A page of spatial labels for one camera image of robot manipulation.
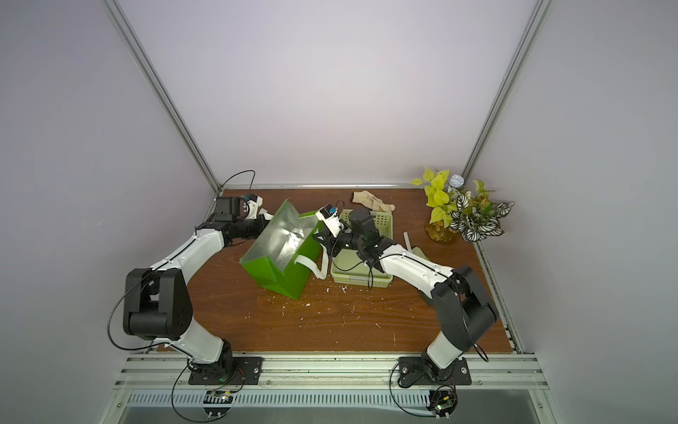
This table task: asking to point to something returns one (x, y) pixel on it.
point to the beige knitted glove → (371, 201)
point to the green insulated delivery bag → (286, 248)
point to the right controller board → (443, 402)
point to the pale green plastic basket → (349, 268)
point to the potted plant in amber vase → (459, 213)
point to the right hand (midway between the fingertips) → (315, 231)
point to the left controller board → (217, 403)
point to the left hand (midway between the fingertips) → (280, 222)
